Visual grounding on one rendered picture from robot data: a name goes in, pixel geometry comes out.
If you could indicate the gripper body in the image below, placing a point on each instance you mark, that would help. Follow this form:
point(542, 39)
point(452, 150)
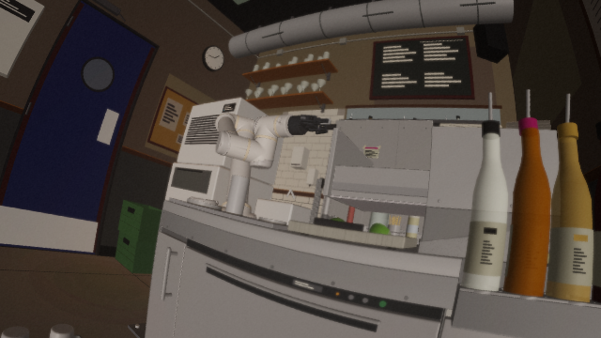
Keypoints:
point(303, 125)

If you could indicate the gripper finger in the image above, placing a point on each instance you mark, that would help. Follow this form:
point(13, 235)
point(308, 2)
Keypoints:
point(323, 132)
point(327, 126)

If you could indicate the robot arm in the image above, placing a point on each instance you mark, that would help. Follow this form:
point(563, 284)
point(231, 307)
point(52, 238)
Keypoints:
point(244, 141)

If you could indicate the red muddler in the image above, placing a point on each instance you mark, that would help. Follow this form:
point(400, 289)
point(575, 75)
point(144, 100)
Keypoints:
point(351, 213)

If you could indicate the grey caddy tray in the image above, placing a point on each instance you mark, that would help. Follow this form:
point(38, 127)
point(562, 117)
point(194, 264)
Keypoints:
point(352, 235)

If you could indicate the cream tin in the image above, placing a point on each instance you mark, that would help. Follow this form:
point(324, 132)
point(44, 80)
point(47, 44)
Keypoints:
point(413, 226)

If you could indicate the grey cabinet with sticker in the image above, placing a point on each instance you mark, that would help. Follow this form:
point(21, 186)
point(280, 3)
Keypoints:
point(380, 173)

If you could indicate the green lime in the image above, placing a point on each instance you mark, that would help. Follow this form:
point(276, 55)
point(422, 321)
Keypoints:
point(338, 219)
point(379, 229)

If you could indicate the black flat mat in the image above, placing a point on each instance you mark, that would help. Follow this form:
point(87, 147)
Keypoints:
point(338, 223)

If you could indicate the white vented appliance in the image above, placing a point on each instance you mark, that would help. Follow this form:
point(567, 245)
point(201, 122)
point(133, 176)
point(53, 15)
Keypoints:
point(206, 136)

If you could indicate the white cup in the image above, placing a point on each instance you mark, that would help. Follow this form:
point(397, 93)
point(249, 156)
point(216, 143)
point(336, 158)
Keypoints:
point(378, 218)

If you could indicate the black menu chalkboard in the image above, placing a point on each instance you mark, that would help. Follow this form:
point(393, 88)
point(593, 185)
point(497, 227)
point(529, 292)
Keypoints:
point(421, 67)

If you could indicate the clear glass jar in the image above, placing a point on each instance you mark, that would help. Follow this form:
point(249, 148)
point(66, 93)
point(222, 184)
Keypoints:
point(396, 224)

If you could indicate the white microwave oven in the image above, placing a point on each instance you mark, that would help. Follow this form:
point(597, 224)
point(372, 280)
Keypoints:
point(195, 180)

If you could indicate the cork notice board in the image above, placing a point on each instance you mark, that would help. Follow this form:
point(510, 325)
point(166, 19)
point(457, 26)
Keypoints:
point(169, 119)

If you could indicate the grey undercounter unit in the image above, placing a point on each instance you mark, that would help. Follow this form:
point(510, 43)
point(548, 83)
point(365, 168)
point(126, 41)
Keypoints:
point(282, 286)

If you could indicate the white bottle with black cap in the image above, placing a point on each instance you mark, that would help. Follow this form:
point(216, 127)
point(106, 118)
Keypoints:
point(488, 197)

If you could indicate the green crate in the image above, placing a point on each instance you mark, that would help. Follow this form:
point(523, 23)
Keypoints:
point(135, 253)
point(138, 218)

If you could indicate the orange bottle with pink cap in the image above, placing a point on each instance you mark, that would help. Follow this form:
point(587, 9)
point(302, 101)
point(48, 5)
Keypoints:
point(529, 211)

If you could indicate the blue door with round window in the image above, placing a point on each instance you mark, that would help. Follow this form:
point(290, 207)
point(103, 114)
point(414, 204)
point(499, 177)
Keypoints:
point(70, 127)

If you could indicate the yellow bottle with pourer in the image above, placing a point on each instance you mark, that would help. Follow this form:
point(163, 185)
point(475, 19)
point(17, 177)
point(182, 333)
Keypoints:
point(572, 216)

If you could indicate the white round cap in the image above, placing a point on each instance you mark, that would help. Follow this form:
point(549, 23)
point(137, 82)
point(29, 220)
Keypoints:
point(63, 331)
point(14, 332)

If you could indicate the brown wall shelf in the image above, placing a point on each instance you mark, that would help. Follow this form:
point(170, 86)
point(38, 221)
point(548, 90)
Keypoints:
point(291, 71)
point(296, 100)

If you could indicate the white wall switch box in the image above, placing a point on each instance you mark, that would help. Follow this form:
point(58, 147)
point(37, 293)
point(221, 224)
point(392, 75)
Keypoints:
point(298, 157)

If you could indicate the grey gate post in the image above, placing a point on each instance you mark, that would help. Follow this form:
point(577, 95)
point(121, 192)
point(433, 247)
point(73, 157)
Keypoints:
point(318, 199)

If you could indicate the grey steel wall shelf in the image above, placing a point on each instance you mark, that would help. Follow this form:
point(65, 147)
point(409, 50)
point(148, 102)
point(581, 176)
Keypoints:
point(422, 114)

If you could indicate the round white wall clock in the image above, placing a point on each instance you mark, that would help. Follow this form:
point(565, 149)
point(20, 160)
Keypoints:
point(213, 58)

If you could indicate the grey ventilation duct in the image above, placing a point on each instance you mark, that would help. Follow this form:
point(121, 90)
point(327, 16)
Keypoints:
point(366, 21)

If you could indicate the black wall speaker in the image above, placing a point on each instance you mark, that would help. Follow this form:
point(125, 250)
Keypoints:
point(490, 42)

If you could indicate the grey bottle rail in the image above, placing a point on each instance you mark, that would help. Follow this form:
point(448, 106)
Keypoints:
point(526, 314)

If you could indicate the white wall poster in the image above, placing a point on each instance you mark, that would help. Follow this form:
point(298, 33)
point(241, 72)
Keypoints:
point(14, 33)

